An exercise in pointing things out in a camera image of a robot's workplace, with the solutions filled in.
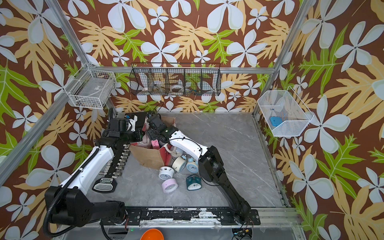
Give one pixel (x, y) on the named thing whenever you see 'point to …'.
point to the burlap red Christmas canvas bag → (145, 155)
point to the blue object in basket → (275, 120)
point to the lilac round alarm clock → (169, 185)
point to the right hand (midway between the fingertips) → (153, 128)
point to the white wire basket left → (91, 88)
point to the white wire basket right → (285, 113)
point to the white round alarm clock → (166, 173)
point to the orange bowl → (152, 234)
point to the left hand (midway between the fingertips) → (145, 130)
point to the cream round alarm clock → (179, 164)
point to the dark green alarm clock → (193, 182)
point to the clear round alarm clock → (176, 152)
